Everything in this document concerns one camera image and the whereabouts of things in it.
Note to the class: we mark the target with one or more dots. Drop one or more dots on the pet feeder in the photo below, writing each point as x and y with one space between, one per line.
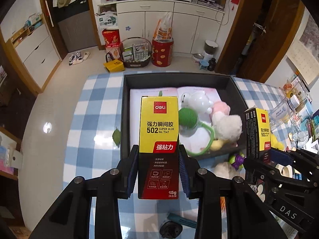
208 51

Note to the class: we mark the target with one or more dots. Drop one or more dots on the white cabinet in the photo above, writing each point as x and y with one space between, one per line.
190 24

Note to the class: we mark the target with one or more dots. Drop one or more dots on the black round cap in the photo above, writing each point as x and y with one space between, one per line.
170 229

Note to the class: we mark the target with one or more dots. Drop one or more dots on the brown wooden door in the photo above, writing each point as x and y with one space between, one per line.
260 36

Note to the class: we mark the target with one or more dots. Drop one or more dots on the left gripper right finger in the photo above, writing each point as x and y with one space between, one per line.
200 183

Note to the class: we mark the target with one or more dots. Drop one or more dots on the purple green spinner toy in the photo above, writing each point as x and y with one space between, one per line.
236 160

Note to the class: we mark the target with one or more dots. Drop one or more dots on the yellow paper bag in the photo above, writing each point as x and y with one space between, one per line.
113 65

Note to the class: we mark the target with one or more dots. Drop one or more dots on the yellow glue box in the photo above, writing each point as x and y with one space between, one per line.
158 167
258 133

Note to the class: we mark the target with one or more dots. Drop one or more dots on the dark wicker basket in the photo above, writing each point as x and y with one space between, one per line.
135 52

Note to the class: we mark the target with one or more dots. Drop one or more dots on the white pink plush bunny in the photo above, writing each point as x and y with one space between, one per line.
227 127

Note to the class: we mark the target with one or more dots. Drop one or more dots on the pair of sneakers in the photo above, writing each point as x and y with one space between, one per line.
77 57

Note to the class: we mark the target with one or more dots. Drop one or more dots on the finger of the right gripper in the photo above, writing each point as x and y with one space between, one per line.
283 158

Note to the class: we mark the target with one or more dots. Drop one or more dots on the clear plastic water bottle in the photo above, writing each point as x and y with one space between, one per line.
283 111

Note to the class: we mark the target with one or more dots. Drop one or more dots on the open white book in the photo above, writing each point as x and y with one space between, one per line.
193 140

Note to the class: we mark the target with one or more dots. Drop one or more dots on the green crochet rattle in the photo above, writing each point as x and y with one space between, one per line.
188 118

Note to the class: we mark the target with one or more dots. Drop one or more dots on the green leaf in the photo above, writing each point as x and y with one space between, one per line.
116 136

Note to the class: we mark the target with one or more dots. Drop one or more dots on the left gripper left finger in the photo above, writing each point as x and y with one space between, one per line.
117 183

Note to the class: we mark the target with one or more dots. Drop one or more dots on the white drawer unit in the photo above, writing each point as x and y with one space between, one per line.
33 56

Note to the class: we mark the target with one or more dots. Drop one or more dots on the garlic bulb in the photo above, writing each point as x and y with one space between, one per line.
225 170

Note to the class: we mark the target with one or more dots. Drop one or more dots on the white baymax figure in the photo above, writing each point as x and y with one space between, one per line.
197 101

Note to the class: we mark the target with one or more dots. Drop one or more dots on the red round tin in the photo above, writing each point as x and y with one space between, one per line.
162 52

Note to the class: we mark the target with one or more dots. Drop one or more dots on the orange plastic bag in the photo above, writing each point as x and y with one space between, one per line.
164 28

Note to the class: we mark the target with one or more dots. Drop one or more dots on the wall calendar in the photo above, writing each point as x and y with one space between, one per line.
303 52

